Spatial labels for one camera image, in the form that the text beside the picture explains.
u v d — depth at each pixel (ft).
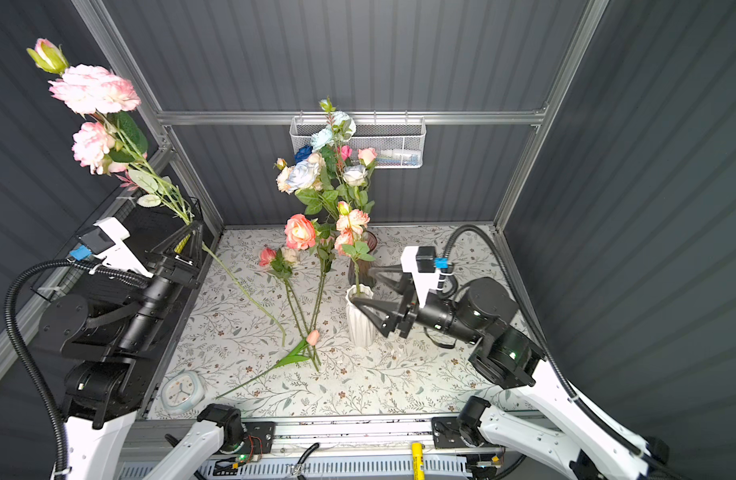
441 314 1.48
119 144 1.25
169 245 1.42
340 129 2.53
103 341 1.22
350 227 2.11
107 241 1.25
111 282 1.30
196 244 1.56
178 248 1.47
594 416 1.29
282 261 3.43
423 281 1.40
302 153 2.64
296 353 2.84
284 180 2.46
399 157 2.98
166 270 1.34
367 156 2.71
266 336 2.99
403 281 1.74
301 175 2.27
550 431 1.74
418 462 2.27
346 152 2.64
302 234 2.07
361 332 2.65
